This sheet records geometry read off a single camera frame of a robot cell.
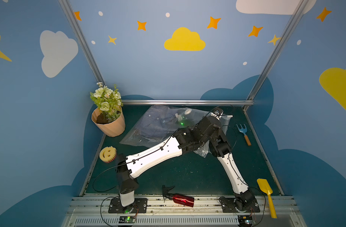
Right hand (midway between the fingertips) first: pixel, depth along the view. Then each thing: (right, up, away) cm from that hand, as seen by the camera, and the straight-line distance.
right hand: (167, 123), depth 106 cm
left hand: (+26, 0, -40) cm, 48 cm away
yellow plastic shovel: (+57, -35, -26) cm, 72 cm away
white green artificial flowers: (-36, +14, -19) cm, 43 cm away
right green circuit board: (+41, -49, -36) cm, 74 cm away
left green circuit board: (-19, -49, -35) cm, 63 cm away
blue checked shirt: (-9, +1, -3) cm, 9 cm away
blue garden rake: (+59, -5, +1) cm, 59 cm away
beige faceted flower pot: (-35, -4, -14) cm, 38 cm away
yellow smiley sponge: (-39, -20, -15) cm, 46 cm away
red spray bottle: (+10, -40, -33) cm, 53 cm away
